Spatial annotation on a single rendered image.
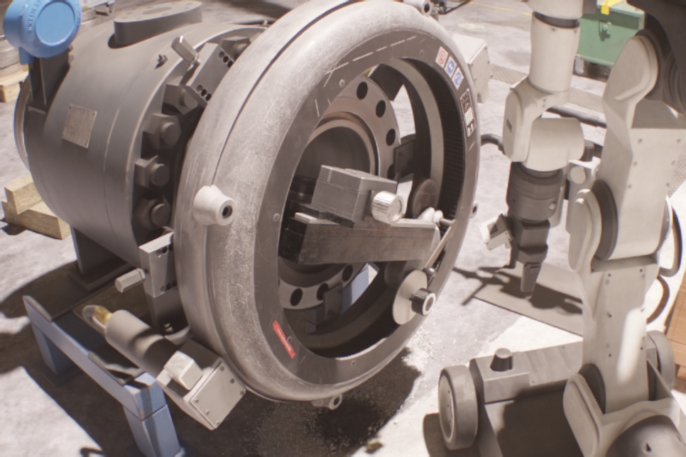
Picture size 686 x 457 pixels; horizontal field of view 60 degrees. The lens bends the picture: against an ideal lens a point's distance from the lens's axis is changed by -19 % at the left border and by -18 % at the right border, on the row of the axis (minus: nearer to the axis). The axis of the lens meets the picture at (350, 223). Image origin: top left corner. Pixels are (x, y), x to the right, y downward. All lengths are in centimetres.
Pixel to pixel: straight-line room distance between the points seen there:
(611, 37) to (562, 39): 347
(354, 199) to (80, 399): 107
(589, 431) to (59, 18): 137
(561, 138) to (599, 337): 43
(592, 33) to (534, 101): 347
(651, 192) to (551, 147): 25
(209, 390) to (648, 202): 79
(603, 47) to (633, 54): 341
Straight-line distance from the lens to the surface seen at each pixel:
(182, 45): 97
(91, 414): 177
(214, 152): 94
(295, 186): 109
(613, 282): 125
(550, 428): 141
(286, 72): 97
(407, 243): 126
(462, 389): 145
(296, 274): 128
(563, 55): 93
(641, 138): 109
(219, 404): 110
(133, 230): 130
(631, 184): 113
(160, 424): 151
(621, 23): 435
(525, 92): 97
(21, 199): 269
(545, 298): 208
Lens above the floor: 116
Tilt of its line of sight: 28 degrees down
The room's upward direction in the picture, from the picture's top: 1 degrees counter-clockwise
